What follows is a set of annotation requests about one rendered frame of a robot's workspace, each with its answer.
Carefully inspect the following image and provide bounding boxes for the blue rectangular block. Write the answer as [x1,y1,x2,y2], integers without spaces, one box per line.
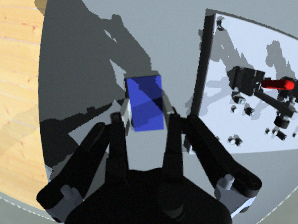
[127,75,164,132]

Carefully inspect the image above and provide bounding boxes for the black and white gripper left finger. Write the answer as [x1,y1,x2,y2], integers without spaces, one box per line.
[36,98,132,223]

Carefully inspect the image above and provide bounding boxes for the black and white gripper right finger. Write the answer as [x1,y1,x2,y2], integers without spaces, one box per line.
[157,95,262,219]

